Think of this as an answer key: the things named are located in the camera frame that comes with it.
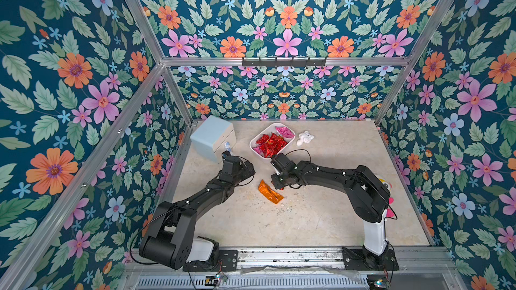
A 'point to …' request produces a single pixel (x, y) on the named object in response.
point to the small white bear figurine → (305, 137)
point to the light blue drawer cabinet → (210, 138)
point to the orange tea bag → (269, 193)
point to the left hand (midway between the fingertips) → (248, 166)
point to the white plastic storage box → (268, 131)
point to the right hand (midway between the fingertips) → (276, 180)
